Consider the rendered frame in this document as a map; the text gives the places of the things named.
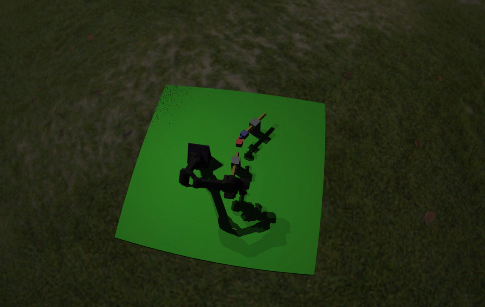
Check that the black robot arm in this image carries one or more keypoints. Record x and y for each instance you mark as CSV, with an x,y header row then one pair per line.
x,y
230,184

